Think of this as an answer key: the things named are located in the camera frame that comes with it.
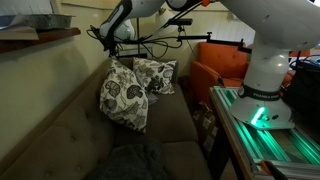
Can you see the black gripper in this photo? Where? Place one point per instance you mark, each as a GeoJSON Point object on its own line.
{"type": "Point", "coordinates": [110, 42]}

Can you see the white pillow black leaf print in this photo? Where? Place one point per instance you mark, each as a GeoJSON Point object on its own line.
{"type": "Point", "coordinates": [125, 96]}

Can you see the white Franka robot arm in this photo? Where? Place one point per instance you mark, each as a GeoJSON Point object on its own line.
{"type": "Point", "coordinates": [266, 66]}

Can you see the white pillow brown floral print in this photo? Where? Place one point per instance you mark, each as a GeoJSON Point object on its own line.
{"type": "Point", "coordinates": [160, 75]}

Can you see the brass floor lamp white shade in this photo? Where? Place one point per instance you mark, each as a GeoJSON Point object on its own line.
{"type": "Point", "coordinates": [163, 20]}

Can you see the aluminium foil tray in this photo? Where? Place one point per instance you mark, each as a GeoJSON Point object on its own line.
{"type": "Point", "coordinates": [46, 20]}

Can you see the brown wooden shelf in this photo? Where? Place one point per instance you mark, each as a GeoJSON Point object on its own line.
{"type": "Point", "coordinates": [40, 37]}

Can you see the brown tufted sofa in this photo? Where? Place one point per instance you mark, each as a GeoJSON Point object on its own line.
{"type": "Point", "coordinates": [173, 116]}

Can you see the orange armchair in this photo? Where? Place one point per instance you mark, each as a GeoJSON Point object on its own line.
{"type": "Point", "coordinates": [220, 60]}

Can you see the dark grey blanket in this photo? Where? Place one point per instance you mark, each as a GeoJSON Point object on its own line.
{"type": "Point", "coordinates": [130, 163]}

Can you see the cardboard box with papers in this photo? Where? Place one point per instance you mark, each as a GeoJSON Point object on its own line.
{"type": "Point", "coordinates": [205, 123]}

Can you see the black electronics equipment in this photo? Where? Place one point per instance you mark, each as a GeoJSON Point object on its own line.
{"type": "Point", "coordinates": [305, 93]}

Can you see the dark picture frame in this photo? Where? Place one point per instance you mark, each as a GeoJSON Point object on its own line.
{"type": "Point", "coordinates": [133, 53]}

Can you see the black bar camera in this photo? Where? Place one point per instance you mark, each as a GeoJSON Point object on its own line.
{"type": "Point", "coordinates": [181, 21]}

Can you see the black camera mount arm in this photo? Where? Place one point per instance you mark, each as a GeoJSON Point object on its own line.
{"type": "Point", "coordinates": [213, 40]}

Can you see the aluminium frame robot table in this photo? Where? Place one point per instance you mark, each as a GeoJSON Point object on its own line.
{"type": "Point", "coordinates": [266, 146]}

